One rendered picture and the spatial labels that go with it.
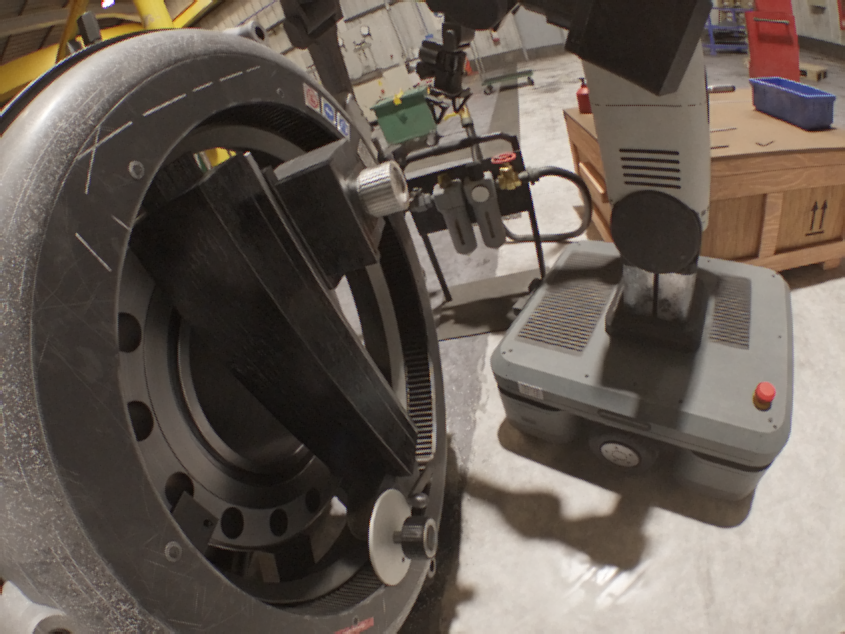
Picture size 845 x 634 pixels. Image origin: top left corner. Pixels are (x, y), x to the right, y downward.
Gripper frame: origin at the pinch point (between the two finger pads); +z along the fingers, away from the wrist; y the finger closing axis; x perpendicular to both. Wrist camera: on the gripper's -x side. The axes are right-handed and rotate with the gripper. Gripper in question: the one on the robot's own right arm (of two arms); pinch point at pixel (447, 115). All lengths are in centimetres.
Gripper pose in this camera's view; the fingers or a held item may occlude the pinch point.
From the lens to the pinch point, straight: 114.3
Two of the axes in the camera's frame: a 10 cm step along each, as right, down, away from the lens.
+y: -5.9, 6.5, -4.8
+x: 8.0, 5.3, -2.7
